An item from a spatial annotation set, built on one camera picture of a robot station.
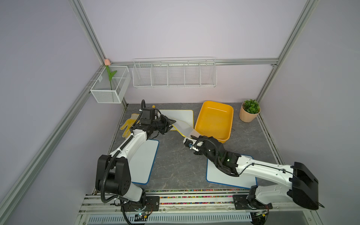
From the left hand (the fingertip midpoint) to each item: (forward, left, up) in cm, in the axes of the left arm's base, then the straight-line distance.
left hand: (177, 121), depth 82 cm
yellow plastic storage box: (+15, -30, -21) cm, 39 cm away
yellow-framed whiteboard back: (+23, -8, -24) cm, 34 cm away
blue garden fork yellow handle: (+34, +20, -21) cm, 45 cm away
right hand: (-10, -9, +1) cm, 14 cm away
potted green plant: (+14, -53, -9) cm, 55 cm away
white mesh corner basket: (+26, +41, +9) cm, 49 cm away
